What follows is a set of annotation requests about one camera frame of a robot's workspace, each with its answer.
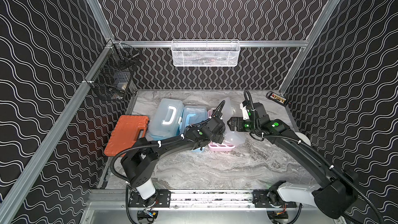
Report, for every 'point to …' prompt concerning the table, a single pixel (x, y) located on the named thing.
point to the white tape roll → (303, 137)
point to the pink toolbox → (232, 139)
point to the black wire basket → (112, 79)
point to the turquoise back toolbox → (165, 121)
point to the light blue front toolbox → (193, 114)
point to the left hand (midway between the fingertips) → (216, 127)
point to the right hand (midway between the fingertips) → (235, 121)
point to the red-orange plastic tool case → (125, 134)
